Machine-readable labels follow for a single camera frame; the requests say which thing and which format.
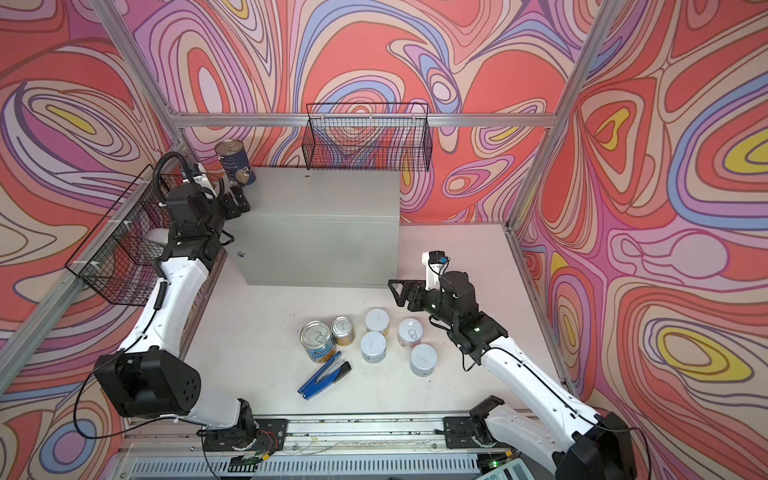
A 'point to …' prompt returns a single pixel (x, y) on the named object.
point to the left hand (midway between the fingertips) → (224, 187)
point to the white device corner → (513, 470)
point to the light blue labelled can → (316, 339)
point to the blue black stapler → (332, 371)
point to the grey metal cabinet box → (321, 227)
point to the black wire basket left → (122, 252)
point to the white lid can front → (373, 347)
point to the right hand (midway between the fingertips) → (401, 289)
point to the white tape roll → (159, 236)
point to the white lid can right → (423, 360)
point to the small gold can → (342, 329)
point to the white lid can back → (377, 319)
